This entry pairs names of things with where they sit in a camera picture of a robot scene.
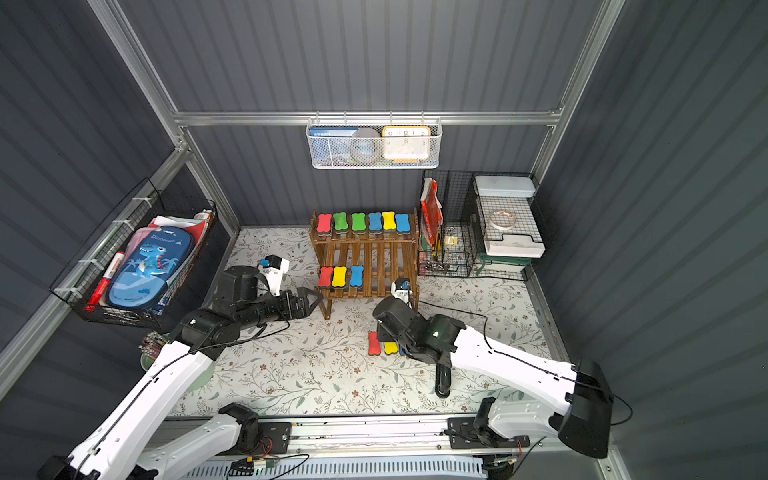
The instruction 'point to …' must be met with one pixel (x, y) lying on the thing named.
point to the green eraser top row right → (358, 221)
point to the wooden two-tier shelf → (384, 257)
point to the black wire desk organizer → (459, 249)
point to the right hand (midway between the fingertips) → (387, 317)
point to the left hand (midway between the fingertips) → (309, 298)
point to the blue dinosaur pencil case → (156, 257)
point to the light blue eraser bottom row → (357, 275)
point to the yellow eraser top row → (389, 220)
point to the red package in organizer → (431, 208)
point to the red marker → (103, 284)
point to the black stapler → (443, 380)
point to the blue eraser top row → (403, 222)
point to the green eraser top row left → (340, 223)
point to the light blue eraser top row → (375, 221)
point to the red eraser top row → (324, 222)
